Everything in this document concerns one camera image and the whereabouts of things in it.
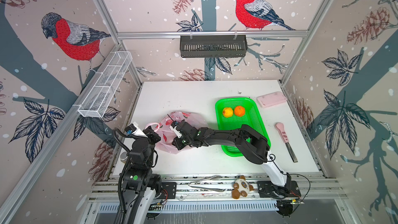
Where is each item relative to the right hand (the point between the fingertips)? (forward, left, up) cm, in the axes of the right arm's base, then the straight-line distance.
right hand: (172, 144), depth 87 cm
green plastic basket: (+22, -36, +2) cm, 43 cm away
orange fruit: (+23, -40, +3) cm, 46 cm away
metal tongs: (-15, -24, -2) cm, 29 cm away
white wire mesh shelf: (+17, +33, +31) cm, 48 cm away
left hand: (0, +7, +22) cm, 23 cm away
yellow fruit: (+22, -33, +3) cm, 39 cm away
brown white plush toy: (-20, -38, -1) cm, 42 cm away
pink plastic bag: (+6, +5, 0) cm, 8 cm away
